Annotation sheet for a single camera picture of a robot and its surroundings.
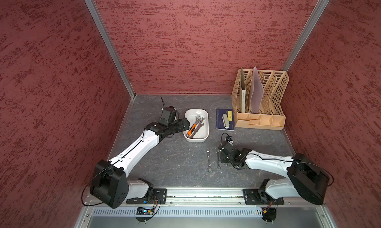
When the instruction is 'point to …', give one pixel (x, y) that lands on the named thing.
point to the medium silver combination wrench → (209, 169)
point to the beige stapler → (225, 121)
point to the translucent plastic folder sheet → (258, 92)
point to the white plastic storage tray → (202, 135)
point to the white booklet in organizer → (243, 99)
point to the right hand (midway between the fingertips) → (223, 158)
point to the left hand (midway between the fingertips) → (182, 128)
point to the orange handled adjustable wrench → (192, 128)
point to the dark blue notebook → (219, 124)
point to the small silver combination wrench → (218, 167)
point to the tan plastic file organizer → (271, 115)
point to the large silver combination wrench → (197, 127)
